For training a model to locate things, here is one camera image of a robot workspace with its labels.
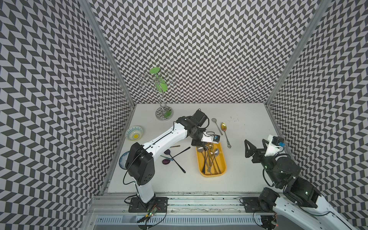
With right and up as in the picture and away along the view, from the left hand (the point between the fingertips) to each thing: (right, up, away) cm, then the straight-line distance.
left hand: (203, 140), depth 81 cm
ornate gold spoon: (+6, -10, +8) cm, 14 cm away
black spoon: (+1, -18, +3) cm, 18 cm away
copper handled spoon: (-16, -5, +6) cm, 18 cm away
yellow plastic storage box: (+6, -13, +7) cm, 16 cm away
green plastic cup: (-27, +36, +13) cm, 46 cm away
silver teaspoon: (0, -7, +9) cm, 12 cm away
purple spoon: (-22, -9, +10) cm, 25 cm away
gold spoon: (+17, +6, +21) cm, 27 cm away
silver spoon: (+9, -9, +8) cm, 15 cm away
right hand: (+22, +1, -14) cm, 27 cm away
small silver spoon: (+11, +11, +28) cm, 32 cm away
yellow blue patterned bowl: (-47, +2, +18) cm, 51 cm away
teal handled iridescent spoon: (-20, -13, +8) cm, 25 cm away
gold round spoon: (+6, -5, +11) cm, 13 cm away
